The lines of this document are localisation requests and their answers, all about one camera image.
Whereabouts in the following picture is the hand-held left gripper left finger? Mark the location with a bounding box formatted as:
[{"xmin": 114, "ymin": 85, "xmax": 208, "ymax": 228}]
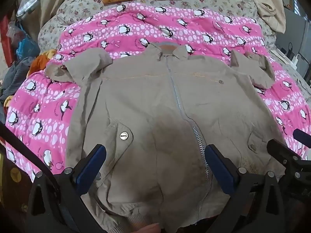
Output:
[{"xmin": 25, "ymin": 144, "xmax": 107, "ymax": 233}]

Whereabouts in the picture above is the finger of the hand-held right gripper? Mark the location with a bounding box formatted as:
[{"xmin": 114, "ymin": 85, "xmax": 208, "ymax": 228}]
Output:
[
  {"xmin": 266, "ymin": 138, "xmax": 311, "ymax": 183},
  {"xmin": 293, "ymin": 129, "xmax": 311, "ymax": 149}
]

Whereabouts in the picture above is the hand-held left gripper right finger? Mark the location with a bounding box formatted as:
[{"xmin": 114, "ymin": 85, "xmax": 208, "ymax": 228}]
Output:
[{"xmin": 205, "ymin": 144, "xmax": 285, "ymax": 233}]

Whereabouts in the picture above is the khaki zip jacket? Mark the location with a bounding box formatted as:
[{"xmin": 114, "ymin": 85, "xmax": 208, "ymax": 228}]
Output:
[{"xmin": 46, "ymin": 42, "xmax": 288, "ymax": 233}]

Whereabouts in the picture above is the white power strip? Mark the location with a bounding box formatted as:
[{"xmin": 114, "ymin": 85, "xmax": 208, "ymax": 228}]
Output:
[{"xmin": 269, "ymin": 49, "xmax": 300, "ymax": 65}]

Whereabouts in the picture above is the grey cabinet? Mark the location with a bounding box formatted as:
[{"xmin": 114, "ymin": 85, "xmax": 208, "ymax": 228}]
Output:
[{"xmin": 276, "ymin": 3, "xmax": 311, "ymax": 84}]

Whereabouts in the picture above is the dark striped garment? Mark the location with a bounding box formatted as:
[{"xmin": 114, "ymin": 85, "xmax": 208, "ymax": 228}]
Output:
[{"xmin": 0, "ymin": 56, "xmax": 37, "ymax": 105}]

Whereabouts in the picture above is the blue plastic bag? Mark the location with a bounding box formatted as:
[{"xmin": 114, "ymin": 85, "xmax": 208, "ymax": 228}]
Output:
[{"xmin": 16, "ymin": 37, "xmax": 40, "ymax": 59}]

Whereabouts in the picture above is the beige cloth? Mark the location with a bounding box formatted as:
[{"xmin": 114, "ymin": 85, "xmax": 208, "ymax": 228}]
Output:
[{"xmin": 233, "ymin": 0, "xmax": 286, "ymax": 34}]

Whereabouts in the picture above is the pink penguin print blanket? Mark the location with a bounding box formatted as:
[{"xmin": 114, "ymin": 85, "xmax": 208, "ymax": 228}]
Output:
[{"xmin": 5, "ymin": 2, "xmax": 311, "ymax": 182}]

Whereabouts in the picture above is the floral bed sheet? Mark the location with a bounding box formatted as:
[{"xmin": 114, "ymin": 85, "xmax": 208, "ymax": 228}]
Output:
[{"xmin": 38, "ymin": 0, "xmax": 277, "ymax": 51}]

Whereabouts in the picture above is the beige curtain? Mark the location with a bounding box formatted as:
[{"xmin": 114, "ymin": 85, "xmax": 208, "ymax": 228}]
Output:
[{"xmin": 24, "ymin": 0, "xmax": 82, "ymax": 31}]

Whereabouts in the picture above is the clear plastic bag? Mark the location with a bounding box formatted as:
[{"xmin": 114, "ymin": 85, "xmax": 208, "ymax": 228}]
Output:
[{"xmin": 16, "ymin": 0, "xmax": 41, "ymax": 21}]

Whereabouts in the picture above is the black strap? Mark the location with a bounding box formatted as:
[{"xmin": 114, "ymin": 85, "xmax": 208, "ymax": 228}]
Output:
[{"xmin": 0, "ymin": 123, "xmax": 64, "ymax": 177}]

